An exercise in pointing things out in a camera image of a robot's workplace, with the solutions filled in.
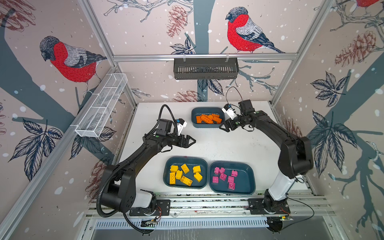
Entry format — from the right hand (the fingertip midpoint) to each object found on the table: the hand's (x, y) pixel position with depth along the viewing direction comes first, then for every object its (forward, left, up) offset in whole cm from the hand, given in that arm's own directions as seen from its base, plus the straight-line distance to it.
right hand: (224, 126), depth 90 cm
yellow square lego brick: (-23, +17, -12) cm, 31 cm away
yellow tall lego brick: (-26, +27, -12) cm, 39 cm away
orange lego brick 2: (+19, +5, -11) cm, 23 cm away
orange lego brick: (+13, +17, -10) cm, 24 cm away
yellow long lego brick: (-28, +30, -13) cm, 43 cm away
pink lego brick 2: (-23, +5, -12) cm, 27 cm away
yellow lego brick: (-24, +29, -10) cm, 39 cm away
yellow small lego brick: (-27, +16, -12) cm, 33 cm away
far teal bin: (+23, +19, -12) cm, 32 cm away
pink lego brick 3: (-26, +1, -14) cm, 29 cm away
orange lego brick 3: (+14, +2, -11) cm, 17 cm away
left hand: (-12, +20, +2) cm, 24 cm away
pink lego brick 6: (-27, -3, -13) cm, 30 cm away
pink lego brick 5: (-31, -3, -13) cm, 33 cm away
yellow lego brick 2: (-22, +24, -13) cm, 35 cm away
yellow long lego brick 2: (-30, +22, -12) cm, 39 cm away
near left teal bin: (-17, +21, -16) cm, 31 cm away
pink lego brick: (-28, +6, -13) cm, 31 cm away
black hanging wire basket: (+39, +14, +16) cm, 44 cm away
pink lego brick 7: (-24, -5, -12) cm, 28 cm away
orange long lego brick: (+13, +11, -10) cm, 20 cm away
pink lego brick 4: (-23, +2, -11) cm, 26 cm away
